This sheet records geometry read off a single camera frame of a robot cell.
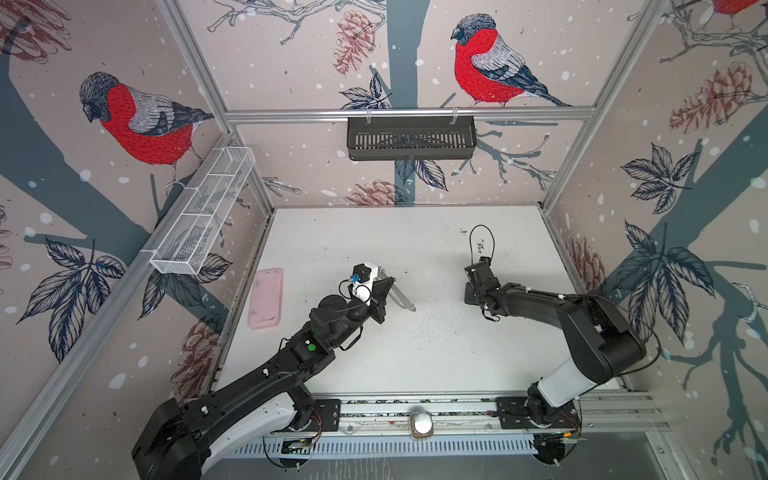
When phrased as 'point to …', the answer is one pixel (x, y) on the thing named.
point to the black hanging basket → (371, 138)
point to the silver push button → (422, 425)
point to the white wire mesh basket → (204, 210)
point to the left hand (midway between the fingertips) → (392, 281)
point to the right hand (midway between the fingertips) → (474, 293)
